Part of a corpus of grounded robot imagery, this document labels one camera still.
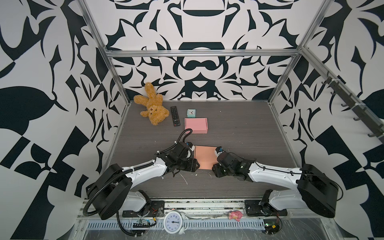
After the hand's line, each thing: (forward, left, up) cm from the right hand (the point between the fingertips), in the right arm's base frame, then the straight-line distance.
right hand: (214, 168), depth 85 cm
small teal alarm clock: (+41, +13, 0) cm, 43 cm away
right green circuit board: (-27, -24, -5) cm, 37 cm away
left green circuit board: (-25, +36, -3) cm, 44 cm away
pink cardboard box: (+29, +9, +1) cm, 30 cm away
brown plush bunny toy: (+36, +36, +8) cm, 52 cm away
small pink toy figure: (-22, -7, +1) cm, 23 cm away
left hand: (+2, +10, +4) cm, 11 cm away
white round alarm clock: (-25, +20, +1) cm, 32 cm away
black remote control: (+36, +24, 0) cm, 44 cm away
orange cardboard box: (+7, +5, 0) cm, 8 cm away
